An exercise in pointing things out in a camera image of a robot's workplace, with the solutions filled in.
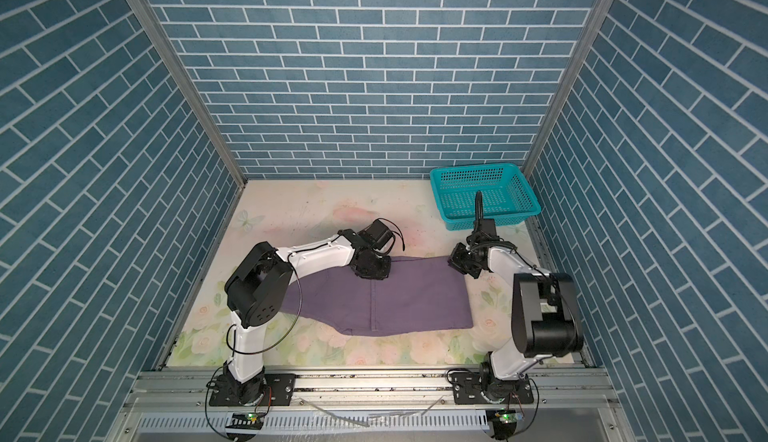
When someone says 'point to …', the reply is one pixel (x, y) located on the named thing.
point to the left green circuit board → (245, 421)
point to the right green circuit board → (508, 417)
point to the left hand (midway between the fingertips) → (388, 275)
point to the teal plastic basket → (507, 195)
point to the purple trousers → (419, 294)
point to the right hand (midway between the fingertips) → (449, 257)
